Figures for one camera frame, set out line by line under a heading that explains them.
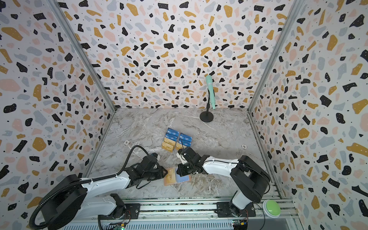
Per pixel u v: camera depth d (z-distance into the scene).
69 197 0.41
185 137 0.93
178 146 0.94
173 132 0.95
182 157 0.78
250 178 0.45
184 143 0.92
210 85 0.95
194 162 0.68
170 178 0.85
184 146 0.93
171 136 0.95
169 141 0.95
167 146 0.95
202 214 0.74
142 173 0.66
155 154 0.82
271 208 0.73
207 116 1.16
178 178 0.85
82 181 0.46
